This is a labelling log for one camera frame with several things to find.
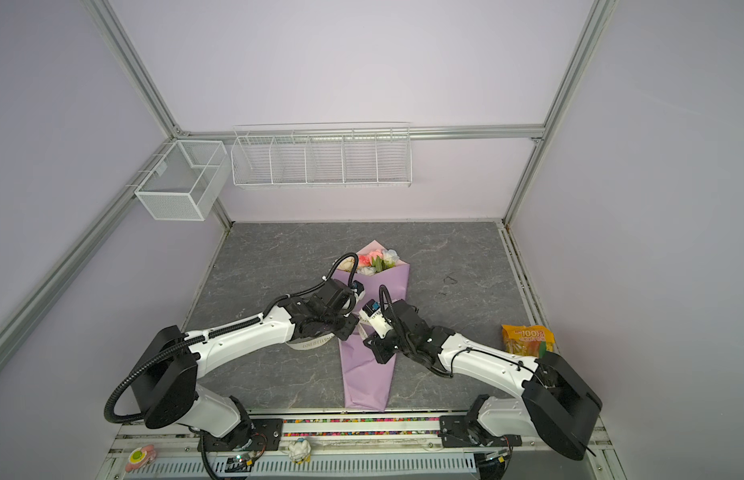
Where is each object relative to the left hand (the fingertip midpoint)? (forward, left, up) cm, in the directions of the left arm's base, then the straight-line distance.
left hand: (351, 323), depth 84 cm
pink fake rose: (+25, -8, -1) cm, 27 cm away
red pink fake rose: (+25, -4, -5) cm, 26 cm away
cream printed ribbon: (-3, +10, -5) cm, 12 cm away
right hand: (-6, -4, 0) cm, 8 cm away
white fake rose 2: (+26, -4, -12) cm, 28 cm away
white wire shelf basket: (+51, +23, +22) cm, 60 cm away
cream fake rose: (+24, +2, -4) cm, 24 cm away
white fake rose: (+26, -13, -4) cm, 30 cm away
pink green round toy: (-28, +48, -3) cm, 56 cm away
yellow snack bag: (-7, -49, -3) cm, 49 cm away
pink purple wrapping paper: (-14, -4, -7) cm, 16 cm away
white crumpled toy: (-29, +12, -2) cm, 32 cm away
